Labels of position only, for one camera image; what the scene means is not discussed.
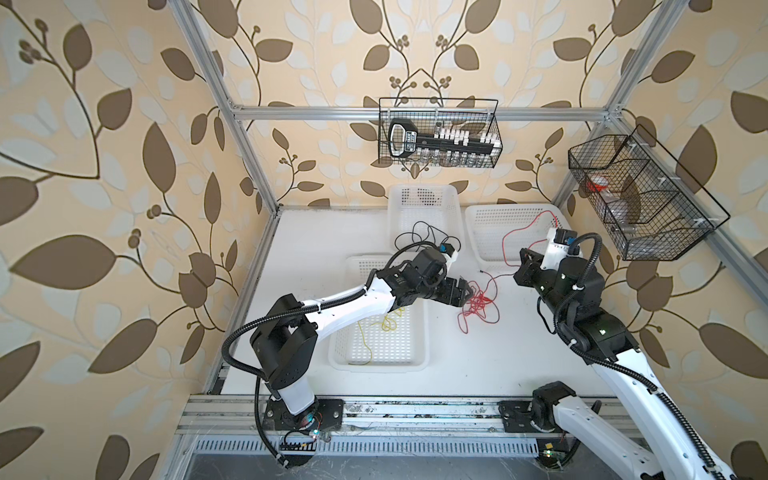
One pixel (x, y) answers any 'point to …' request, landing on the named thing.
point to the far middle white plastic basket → (424, 213)
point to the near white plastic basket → (398, 341)
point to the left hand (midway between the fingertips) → (466, 289)
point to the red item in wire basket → (595, 187)
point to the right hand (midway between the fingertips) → (525, 254)
